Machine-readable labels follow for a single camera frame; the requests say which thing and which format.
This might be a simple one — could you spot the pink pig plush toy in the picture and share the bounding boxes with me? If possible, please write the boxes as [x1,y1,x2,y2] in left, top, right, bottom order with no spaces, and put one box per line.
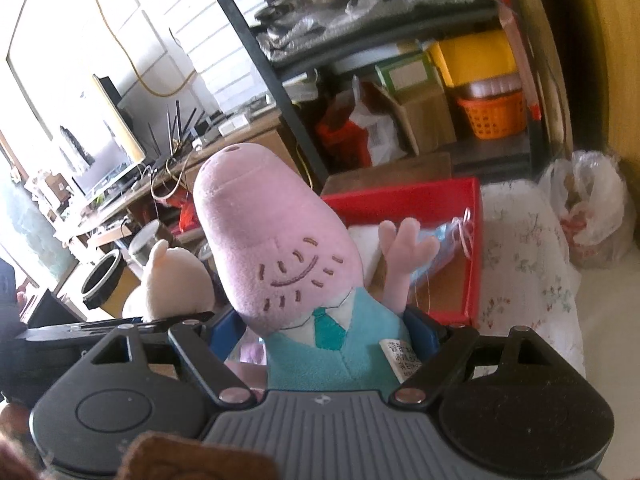
[193,143,439,396]

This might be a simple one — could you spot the red cardboard tray box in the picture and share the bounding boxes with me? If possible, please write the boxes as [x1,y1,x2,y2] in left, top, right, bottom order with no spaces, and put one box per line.
[323,178,483,326]

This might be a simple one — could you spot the beige plush bun toy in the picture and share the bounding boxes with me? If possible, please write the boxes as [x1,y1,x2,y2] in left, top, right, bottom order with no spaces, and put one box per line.
[122,240,216,322]

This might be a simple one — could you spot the blue face mask in box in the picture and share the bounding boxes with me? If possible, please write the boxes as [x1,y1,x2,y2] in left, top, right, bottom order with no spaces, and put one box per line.
[411,208,474,285]

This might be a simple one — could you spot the white sponge block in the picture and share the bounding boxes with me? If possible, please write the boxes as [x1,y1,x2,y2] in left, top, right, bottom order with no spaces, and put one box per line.
[347,224,382,287]

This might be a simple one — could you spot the floral tablecloth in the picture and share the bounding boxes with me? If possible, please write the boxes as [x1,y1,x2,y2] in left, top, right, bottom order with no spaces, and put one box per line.
[477,180,586,375]

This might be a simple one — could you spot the stainless steel thermos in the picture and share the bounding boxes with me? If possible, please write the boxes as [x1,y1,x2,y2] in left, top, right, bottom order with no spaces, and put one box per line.
[128,219,164,266]

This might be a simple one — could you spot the yellow beverage can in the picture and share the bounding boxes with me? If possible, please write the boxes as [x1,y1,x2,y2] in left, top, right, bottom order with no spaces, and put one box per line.
[80,249,140,318]

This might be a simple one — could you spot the wooden TV cabinet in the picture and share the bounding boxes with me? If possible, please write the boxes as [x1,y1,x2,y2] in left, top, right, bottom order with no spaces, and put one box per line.
[55,110,311,244]

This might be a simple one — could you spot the wooden board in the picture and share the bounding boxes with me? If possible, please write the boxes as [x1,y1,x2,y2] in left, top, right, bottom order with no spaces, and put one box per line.
[321,153,451,196]

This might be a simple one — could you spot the black wifi router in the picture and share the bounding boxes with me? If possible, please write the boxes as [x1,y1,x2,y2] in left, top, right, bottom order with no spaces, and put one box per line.
[142,100,227,160]

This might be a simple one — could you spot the red and white bag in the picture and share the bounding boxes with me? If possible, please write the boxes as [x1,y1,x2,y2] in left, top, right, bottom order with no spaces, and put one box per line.
[314,76,407,172]

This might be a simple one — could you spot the white plastic bag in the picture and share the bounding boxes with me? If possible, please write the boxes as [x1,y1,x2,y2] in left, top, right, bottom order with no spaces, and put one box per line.
[538,151,637,269]

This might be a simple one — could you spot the brown cardboard box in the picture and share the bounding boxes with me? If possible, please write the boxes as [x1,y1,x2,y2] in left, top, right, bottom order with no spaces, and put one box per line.
[373,82,457,155]

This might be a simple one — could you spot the television monitor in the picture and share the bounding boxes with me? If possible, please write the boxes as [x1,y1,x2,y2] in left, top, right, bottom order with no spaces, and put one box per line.
[6,56,145,196]

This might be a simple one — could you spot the orange plastic basket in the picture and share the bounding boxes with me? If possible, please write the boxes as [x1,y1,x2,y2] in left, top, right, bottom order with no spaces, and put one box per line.
[456,90,527,141]

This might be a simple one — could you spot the green carton box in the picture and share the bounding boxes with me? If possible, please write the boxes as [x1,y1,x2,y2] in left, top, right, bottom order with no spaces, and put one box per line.
[375,52,437,93]

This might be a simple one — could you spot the yellow box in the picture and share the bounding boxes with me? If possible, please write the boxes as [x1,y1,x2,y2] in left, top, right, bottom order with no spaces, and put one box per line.
[427,29,518,88]

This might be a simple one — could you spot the black metal shelf rack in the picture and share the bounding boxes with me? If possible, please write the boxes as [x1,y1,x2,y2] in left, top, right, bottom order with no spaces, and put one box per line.
[216,0,546,186]

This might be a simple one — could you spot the yellow cable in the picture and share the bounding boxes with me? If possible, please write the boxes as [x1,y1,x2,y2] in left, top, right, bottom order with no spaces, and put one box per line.
[74,0,199,99]

